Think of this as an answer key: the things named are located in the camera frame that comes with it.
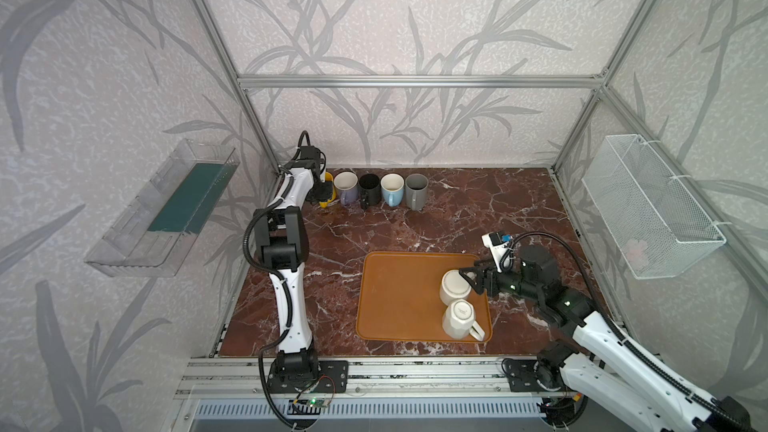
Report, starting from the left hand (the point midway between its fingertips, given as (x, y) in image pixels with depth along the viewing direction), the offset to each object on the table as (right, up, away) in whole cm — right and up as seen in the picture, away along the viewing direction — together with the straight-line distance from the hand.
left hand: (325, 185), depth 104 cm
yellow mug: (+1, +3, +1) cm, 3 cm away
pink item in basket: (+85, -17, -32) cm, 92 cm away
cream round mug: (+41, -28, -23) cm, 55 cm away
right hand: (+44, -20, -27) cm, 56 cm away
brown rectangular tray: (+27, -35, -15) cm, 46 cm away
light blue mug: (+23, 0, +3) cm, 24 cm away
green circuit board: (+7, -53, -33) cm, 63 cm away
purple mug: (+6, +1, +7) cm, 9 cm away
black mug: (+16, -1, +1) cm, 16 cm away
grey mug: (+32, -2, -3) cm, 32 cm away
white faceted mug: (+41, -34, -32) cm, 62 cm away
